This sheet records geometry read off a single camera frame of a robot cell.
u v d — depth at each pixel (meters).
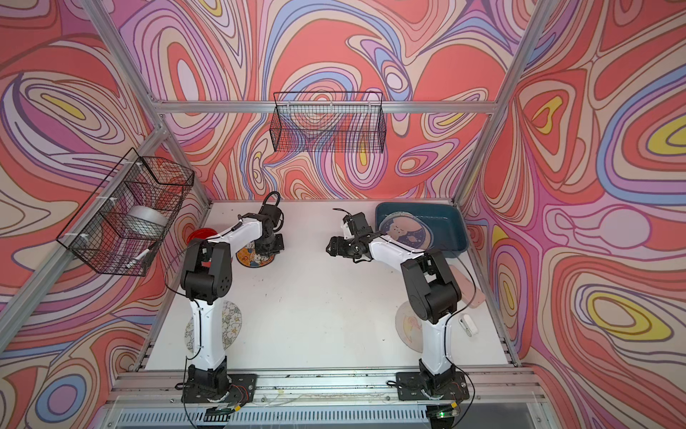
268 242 0.88
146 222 0.69
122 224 0.69
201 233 0.92
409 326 0.85
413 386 0.73
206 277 0.58
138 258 0.72
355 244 0.72
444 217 1.12
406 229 1.07
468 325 0.79
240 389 0.72
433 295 0.52
